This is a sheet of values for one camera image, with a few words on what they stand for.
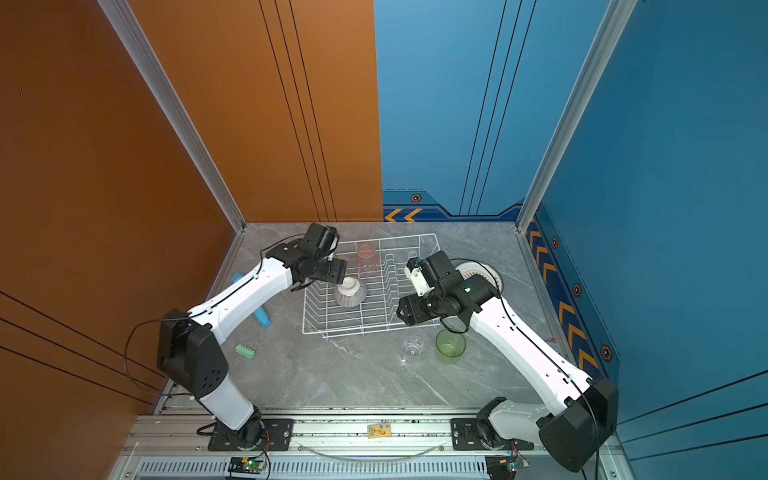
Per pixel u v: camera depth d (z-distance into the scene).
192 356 0.44
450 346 0.87
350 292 0.94
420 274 0.68
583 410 0.38
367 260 0.97
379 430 0.74
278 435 0.73
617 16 0.70
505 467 0.71
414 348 0.87
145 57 0.76
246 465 0.71
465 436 0.72
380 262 1.05
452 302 0.51
